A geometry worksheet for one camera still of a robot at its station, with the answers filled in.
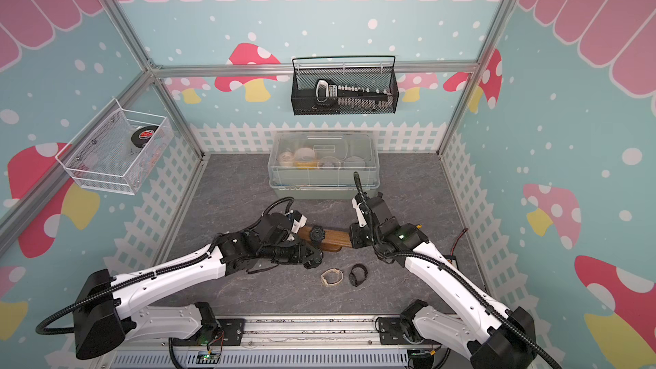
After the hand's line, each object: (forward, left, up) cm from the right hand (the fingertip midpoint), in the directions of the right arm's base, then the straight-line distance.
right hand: (351, 230), depth 78 cm
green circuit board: (-31, +42, -17) cm, 55 cm away
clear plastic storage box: (+27, +10, +1) cm, 29 cm away
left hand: (-8, +11, -2) cm, 14 cm away
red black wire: (+9, -44, -18) cm, 48 cm away
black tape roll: (+23, +64, +19) cm, 71 cm away
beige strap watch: (-11, +9, -14) cm, 19 cm away
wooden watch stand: (+1, +5, -9) cm, 10 cm away
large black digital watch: (+2, +11, -7) cm, 13 cm away
